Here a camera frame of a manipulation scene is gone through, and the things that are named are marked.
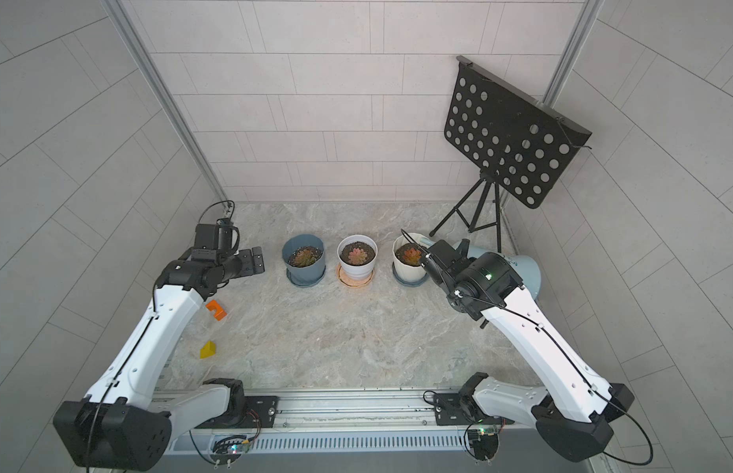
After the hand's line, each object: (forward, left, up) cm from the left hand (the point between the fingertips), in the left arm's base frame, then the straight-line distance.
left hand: (252, 254), depth 79 cm
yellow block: (-20, +11, -15) cm, 27 cm away
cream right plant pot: (+6, -43, -9) cm, 45 cm away
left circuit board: (-41, -1, -18) cm, 45 cm away
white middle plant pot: (+7, -28, -9) cm, 30 cm away
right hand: (-11, -59, +8) cm, 60 cm away
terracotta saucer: (+2, -26, -18) cm, 32 cm away
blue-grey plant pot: (+6, -11, -11) cm, 17 cm away
